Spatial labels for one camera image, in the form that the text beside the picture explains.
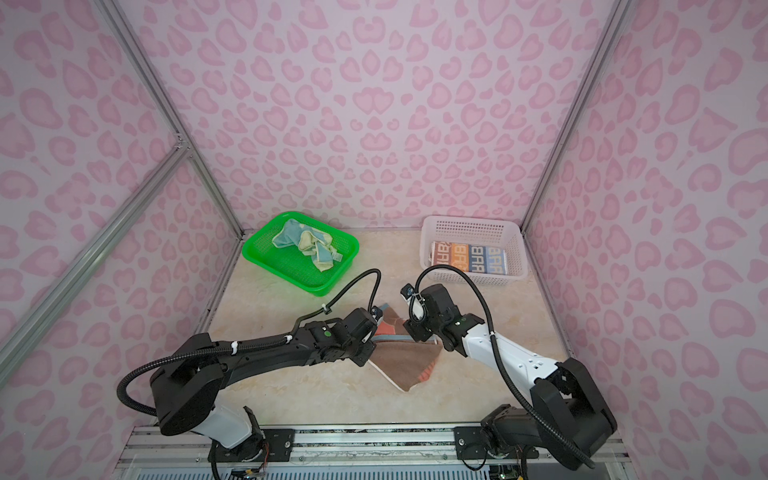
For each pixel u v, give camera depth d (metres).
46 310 0.54
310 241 1.09
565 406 0.42
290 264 1.10
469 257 1.07
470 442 0.74
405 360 0.84
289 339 0.54
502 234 1.10
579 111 0.85
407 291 0.76
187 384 0.43
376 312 0.77
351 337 0.65
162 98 0.82
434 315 0.68
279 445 0.73
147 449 0.75
